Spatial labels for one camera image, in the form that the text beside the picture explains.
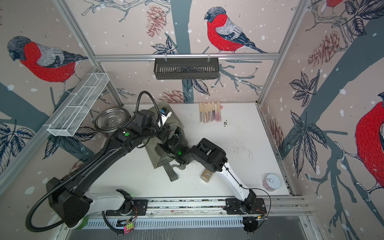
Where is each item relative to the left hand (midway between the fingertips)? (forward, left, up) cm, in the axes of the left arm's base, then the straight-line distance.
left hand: (172, 123), depth 76 cm
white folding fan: (+31, -23, -26) cm, 47 cm away
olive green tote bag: (-1, +2, +1) cm, 2 cm away
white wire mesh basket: (+6, +50, +4) cm, 51 cm away
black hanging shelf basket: (+49, -5, +1) cm, 50 cm away
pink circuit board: (-42, +18, -23) cm, 51 cm away
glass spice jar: (-19, -18, -21) cm, 34 cm away
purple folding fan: (+35, -27, -26) cm, 51 cm away
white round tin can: (-23, -52, -21) cm, 60 cm away
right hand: (+4, +13, -21) cm, 25 cm away
